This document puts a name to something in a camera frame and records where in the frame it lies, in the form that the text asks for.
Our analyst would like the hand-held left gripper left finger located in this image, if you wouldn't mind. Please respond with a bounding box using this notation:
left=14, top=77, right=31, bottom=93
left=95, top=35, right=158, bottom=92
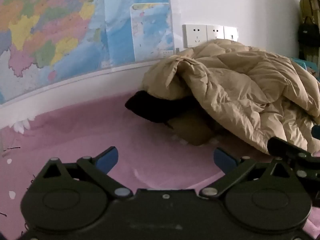
left=44, top=146, right=133, bottom=199

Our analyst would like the olive green hanging garment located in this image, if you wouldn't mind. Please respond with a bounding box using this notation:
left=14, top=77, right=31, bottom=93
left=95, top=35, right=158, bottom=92
left=299, top=0, right=320, bottom=64

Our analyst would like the teal perforated plastic basket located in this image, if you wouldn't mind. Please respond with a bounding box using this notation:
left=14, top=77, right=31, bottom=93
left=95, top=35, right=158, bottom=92
left=291, top=57, right=320, bottom=75

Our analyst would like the beige down jacket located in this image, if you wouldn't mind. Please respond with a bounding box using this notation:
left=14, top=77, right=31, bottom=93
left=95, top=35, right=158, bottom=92
left=125, top=39, right=320, bottom=155

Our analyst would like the colourful wall map poster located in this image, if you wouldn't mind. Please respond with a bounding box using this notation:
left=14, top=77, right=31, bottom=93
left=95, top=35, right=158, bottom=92
left=0, top=0, right=175, bottom=105

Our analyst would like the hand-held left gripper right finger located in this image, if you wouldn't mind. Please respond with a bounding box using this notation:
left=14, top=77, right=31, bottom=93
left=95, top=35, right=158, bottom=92
left=199, top=147, right=298, bottom=199

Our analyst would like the black handbag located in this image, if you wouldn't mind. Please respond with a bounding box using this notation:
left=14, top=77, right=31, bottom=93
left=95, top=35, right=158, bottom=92
left=297, top=16, right=320, bottom=47

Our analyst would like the white wall socket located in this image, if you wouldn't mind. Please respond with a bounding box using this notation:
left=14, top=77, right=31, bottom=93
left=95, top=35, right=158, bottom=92
left=223, top=26, right=239, bottom=42
left=182, top=24, right=208, bottom=49
left=206, top=25, right=225, bottom=41

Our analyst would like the pink floral bedsheet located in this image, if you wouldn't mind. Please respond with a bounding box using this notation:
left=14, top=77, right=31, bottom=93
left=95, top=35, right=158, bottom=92
left=0, top=90, right=320, bottom=233

